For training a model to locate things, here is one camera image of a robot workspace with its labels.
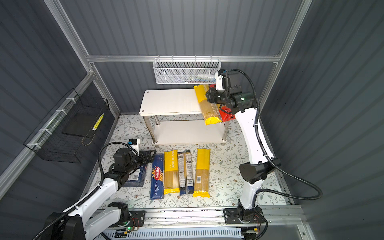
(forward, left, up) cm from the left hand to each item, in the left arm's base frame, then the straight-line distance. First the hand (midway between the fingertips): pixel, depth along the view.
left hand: (149, 151), depth 85 cm
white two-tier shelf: (+17, -17, +21) cm, 32 cm away
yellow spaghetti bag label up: (-16, -29, -10) cm, 35 cm away
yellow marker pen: (+10, +25, +15) cm, 31 cm away
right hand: (+12, -33, +29) cm, 46 cm away
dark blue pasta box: (-13, +6, -6) cm, 16 cm away
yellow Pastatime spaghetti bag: (-16, -12, -10) cm, 22 cm away
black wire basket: (+2, +39, +16) cm, 42 cm away
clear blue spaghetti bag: (-10, -20, -10) cm, 24 cm away
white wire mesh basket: (+71, -22, +10) cm, 75 cm away
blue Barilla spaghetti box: (-14, -4, -9) cm, 17 cm away
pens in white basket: (+38, -31, +22) cm, 54 cm away
